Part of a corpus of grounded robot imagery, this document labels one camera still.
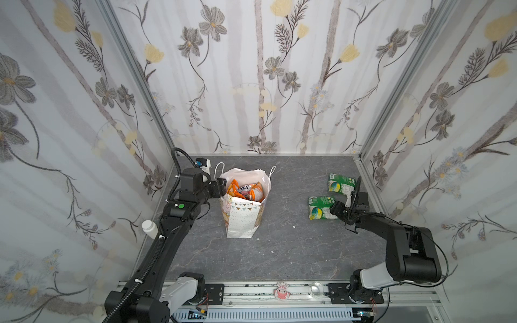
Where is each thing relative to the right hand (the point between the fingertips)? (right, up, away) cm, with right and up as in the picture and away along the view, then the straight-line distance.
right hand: (332, 205), depth 95 cm
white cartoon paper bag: (-42, -2, -18) cm, 45 cm away
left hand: (-52, +15, -18) cm, 57 cm away
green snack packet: (+8, +10, +9) cm, 15 cm away
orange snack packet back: (-34, +6, -14) cm, 37 cm away
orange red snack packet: (-46, +9, -16) cm, 49 cm away
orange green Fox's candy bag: (-39, +8, -10) cm, 41 cm away
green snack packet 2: (-6, -1, 0) cm, 6 cm away
